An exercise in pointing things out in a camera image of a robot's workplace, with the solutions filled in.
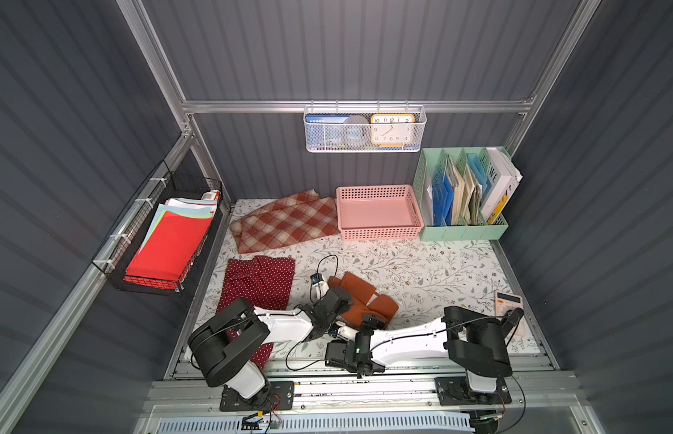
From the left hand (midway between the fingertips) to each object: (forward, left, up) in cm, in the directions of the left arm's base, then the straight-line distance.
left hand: (343, 296), depth 90 cm
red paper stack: (+3, +45, +27) cm, 53 cm away
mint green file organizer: (+42, -32, +23) cm, 58 cm away
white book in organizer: (+33, -56, +23) cm, 69 cm away
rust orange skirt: (-1, -8, -2) cm, 8 cm away
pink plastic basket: (+40, -15, -1) cm, 42 cm away
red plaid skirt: (+37, +19, -1) cm, 42 cm away
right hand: (-10, -9, 0) cm, 14 cm away
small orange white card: (-2, -54, -1) cm, 54 cm away
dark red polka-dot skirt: (+7, +28, -2) cm, 28 cm away
